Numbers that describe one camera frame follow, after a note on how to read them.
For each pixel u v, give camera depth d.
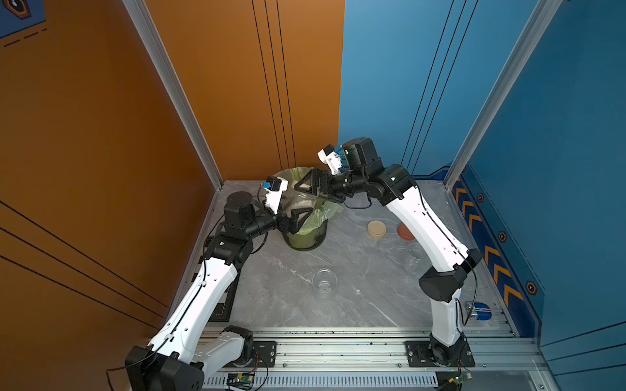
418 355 0.72
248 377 0.72
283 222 0.60
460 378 0.69
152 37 0.74
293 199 0.70
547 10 0.69
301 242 0.94
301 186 0.62
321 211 0.77
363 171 0.51
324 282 0.88
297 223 0.61
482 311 0.79
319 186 0.59
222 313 0.79
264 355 0.74
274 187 0.58
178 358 0.38
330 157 0.63
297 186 0.63
